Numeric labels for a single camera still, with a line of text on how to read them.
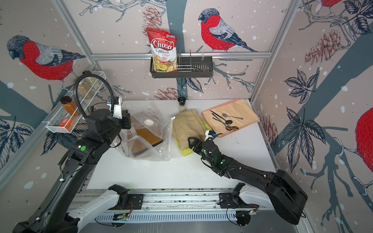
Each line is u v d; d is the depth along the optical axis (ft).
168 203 2.44
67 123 2.13
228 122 3.50
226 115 3.59
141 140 2.25
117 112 1.81
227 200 2.40
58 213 1.24
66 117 2.34
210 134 2.48
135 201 2.40
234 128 3.30
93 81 2.71
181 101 3.50
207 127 3.14
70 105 2.17
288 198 1.32
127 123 1.90
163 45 2.55
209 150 1.97
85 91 2.50
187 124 3.03
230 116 3.61
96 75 1.47
